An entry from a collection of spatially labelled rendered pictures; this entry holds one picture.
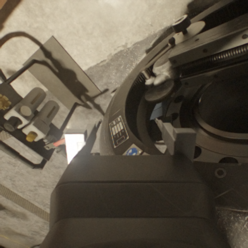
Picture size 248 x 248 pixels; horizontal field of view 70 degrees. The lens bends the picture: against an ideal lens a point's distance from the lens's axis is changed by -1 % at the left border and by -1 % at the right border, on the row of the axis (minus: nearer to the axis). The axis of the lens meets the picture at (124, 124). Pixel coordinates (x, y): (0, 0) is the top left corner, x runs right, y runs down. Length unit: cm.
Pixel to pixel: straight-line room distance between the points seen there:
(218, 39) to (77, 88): 94
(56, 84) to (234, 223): 119
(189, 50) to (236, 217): 36
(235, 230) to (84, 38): 102
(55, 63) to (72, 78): 13
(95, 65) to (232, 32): 81
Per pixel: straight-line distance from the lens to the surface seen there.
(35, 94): 97
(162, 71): 53
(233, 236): 21
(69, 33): 110
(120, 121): 41
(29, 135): 88
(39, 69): 126
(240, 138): 42
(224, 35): 45
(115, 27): 102
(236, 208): 21
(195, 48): 46
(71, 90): 124
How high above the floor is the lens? 99
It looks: 48 degrees down
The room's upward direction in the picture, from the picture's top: 170 degrees counter-clockwise
